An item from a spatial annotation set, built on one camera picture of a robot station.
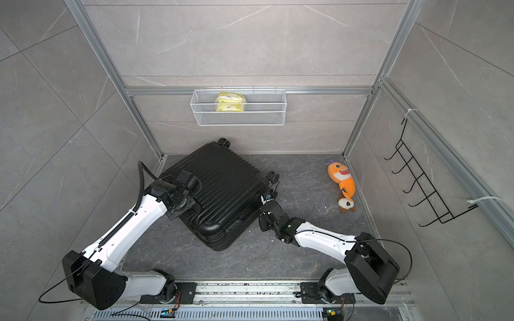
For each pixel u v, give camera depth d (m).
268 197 0.74
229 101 0.88
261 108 1.00
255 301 0.73
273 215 0.64
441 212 0.61
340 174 1.01
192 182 0.62
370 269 0.42
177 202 0.55
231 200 0.75
